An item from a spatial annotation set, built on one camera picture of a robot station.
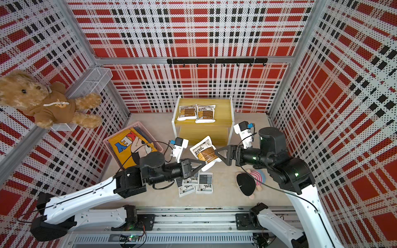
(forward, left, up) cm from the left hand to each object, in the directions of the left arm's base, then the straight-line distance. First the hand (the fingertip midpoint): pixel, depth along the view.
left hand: (207, 165), depth 57 cm
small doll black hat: (+3, -21, -27) cm, 34 cm away
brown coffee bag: (+26, +9, +2) cm, 27 cm away
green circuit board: (-21, +34, -31) cm, 51 cm away
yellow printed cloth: (+25, +48, -25) cm, 59 cm away
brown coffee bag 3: (+5, +1, +2) cm, 5 cm away
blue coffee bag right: (+5, +1, -33) cm, 33 cm away
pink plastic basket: (+43, +48, -28) cm, 70 cm away
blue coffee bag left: (+1, +13, -33) cm, 35 cm away
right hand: (+3, -7, +4) cm, 8 cm away
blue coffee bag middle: (+6, +8, -32) cm, 34 cm away
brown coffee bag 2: (+26, +1, +1) cm, 26 cm away
